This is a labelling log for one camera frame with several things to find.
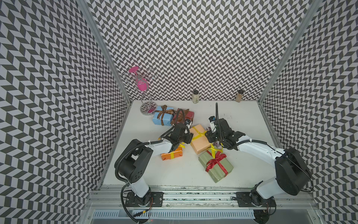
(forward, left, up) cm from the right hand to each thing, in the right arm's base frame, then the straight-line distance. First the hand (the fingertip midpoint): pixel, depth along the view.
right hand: (208, 135), depth 88 cm
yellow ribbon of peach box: (-7, -2, -4) cm, 8 cm away
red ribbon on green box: (-12, -5, -3) cm, 14 cm away
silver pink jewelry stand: (+44, +48, +14) cm, 67 cm away
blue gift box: (+16, +31, 0) cm, 35 cm away
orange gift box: (-12, +19, 0) cm, 22 cm away
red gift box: (+18, +12, -2) cm, 22 cm away
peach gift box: (-3, +5, -5) cm, 8 cm away
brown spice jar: (+39, -30, -3) cm, 49 cm away
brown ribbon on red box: (+16, +18, -1) cm, 24 cm away
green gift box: (-18, -4, -3) cm, 19 cm away
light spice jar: (+37, +6, -2) cm, 38 cm away
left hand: (+4, +13, -4) cm, 14 cm away
